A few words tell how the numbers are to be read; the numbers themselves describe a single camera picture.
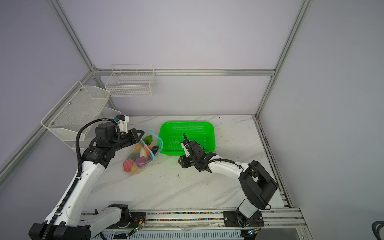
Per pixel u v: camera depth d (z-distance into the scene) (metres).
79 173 0.44
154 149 0.79
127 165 0.87
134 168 0.84
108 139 0.54
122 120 0.65
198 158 0.66
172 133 1.08
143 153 0.90
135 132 0.64
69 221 0.38
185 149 0.69
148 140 0.82
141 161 0.82
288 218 0.76
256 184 0.45
